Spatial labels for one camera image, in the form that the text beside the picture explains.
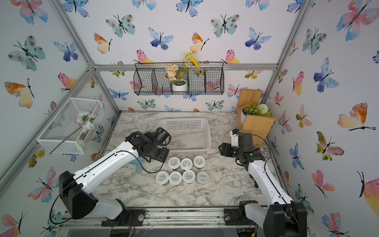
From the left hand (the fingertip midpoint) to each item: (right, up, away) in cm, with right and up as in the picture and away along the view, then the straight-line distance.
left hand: (162, 153), depth 78 cm
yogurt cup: (-1, -13, +2) cm, 14 cm away
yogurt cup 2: (+5, -7, +8) cm, 11 cm away
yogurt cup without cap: (+21, -14, +4) cm, 26 cm away
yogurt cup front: (+6, -14, +2) cm, 15 cm away
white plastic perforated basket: (+12, +8, +29) cm, 32 cm away
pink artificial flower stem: (-39, +18, -3) cm, 43 cm away
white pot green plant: (+50, +24, +10) cm, 57 cm away
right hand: (+34, +3, +5) cm, 35 cm away
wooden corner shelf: (+52, +14, +4) cm, 54 cm away
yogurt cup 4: (+20, -6, +8) cm, 22 cm away
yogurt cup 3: (+12, -7, +7) cm, 16 cm away
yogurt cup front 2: (+14, -13, +3) cm, 19 cm away
